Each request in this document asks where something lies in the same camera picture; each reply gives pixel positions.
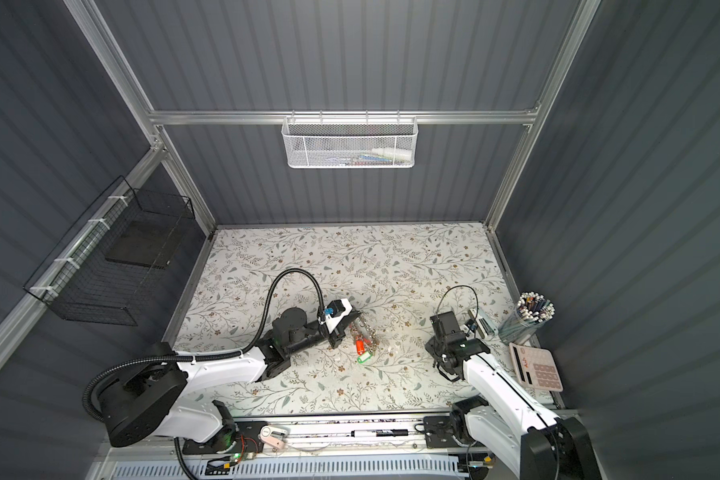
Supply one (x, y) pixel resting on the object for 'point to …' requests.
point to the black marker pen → (379, 433)
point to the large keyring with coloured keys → (365, 340)
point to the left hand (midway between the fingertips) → (359, 311)
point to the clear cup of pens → (532, 310)
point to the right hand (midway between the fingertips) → (438, 349)
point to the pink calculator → (536, 368)
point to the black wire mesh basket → (108, 266)
